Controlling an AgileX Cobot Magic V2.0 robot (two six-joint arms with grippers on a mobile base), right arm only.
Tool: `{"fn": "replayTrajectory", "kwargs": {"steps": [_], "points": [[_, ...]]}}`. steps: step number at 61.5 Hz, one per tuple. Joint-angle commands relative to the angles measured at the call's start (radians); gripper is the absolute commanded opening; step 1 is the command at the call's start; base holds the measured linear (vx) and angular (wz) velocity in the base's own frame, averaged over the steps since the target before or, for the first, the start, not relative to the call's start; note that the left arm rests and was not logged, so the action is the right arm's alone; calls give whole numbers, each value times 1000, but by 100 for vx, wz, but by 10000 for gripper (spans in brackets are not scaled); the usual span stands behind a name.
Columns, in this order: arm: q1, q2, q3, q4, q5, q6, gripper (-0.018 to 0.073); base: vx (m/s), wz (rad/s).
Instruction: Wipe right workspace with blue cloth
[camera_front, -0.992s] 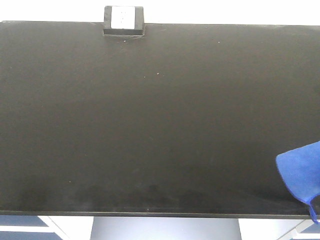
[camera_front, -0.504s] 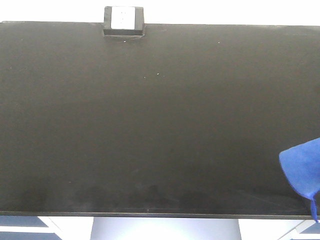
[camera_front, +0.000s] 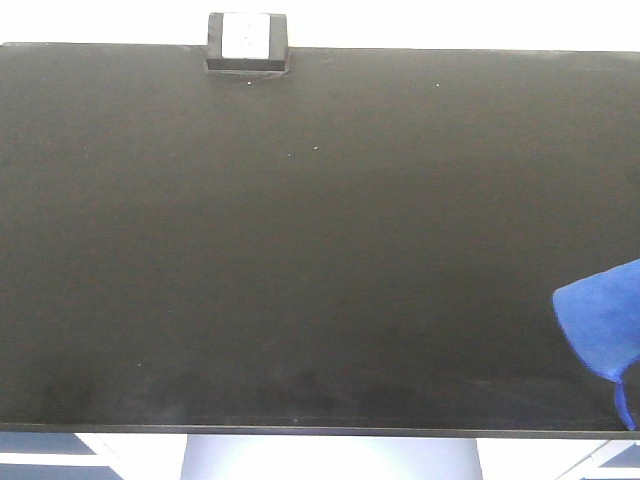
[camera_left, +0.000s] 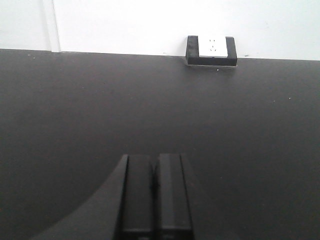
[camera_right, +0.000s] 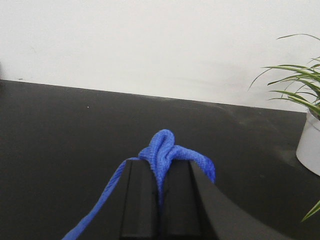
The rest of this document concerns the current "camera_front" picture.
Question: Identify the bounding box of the blue cloth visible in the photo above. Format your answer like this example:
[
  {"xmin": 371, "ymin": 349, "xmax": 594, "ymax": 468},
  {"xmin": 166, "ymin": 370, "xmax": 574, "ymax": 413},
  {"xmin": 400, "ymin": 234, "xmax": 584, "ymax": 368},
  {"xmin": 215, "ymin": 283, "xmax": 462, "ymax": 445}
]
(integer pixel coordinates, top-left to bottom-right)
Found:
[{"xmin": 551, "ymin": 258, "xmax": 640, "ymax": 432}]

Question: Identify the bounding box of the black benchtop socket box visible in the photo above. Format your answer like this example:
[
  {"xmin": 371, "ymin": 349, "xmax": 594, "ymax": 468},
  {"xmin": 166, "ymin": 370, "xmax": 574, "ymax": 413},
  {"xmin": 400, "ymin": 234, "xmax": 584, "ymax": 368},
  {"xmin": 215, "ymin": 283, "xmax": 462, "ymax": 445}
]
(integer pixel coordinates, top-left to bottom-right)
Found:
[{"xmin": 205, "ymin": 12, "xmax": 292, "ymax": 77}]

